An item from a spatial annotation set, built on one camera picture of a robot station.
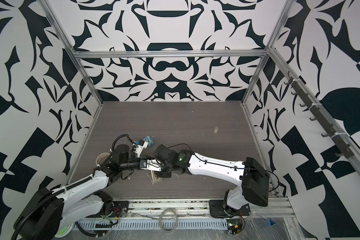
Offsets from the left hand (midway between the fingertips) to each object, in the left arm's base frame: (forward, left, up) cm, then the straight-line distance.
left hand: (159, 159), depth 77 cm
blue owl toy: (+19, +10, -12) cm, 24 cm away
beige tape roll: (+8, +37, -11) cm, 40 cm away
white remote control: (-7, +2, -3) cm, 8 cm away
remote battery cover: (+27, -36, -14) cm, 47 cm away
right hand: (-3, +1, 0) cm, 3 cm away
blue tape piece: (-27, -51, -13) cm, 59 cm away
